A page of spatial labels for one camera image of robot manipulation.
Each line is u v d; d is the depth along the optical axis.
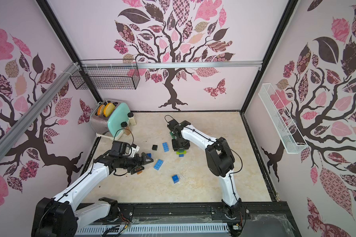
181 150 0.90
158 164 0.90
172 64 0.92
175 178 0.82
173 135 0.69
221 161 0.53
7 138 0.53
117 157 0.64
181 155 0.94
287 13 0.71
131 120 1.09
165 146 0.98
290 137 0.66
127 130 1.06
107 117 0.93
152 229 0.70
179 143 0.78
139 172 0.86
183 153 0.92
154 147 0.98
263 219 0.73
